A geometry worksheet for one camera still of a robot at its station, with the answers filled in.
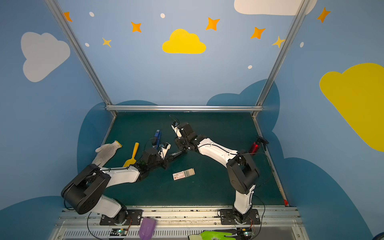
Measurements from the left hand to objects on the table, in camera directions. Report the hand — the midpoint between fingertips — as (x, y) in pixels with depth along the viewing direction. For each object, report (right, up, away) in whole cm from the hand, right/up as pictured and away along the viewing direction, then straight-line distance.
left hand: (174, 156), depth 89 cm
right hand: (+2, +12, 0) cm, 12 cm away
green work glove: (+18, -33, -20) cm, 43 cm away
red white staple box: (+8, -11, +1) cm, 13 cm away
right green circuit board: (+36, -33, -18) cm, 53 cm away
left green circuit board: (-24, -33, -19) cm, 45 cm away
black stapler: (+2, +1, +5) cm, 5 cm away
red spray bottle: (+50, +6, +1) cm, 51 cm away
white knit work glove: (-48, +1, +9) cm, 49 cm away
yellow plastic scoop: (-28, -4, +6) cm, 29 cm away
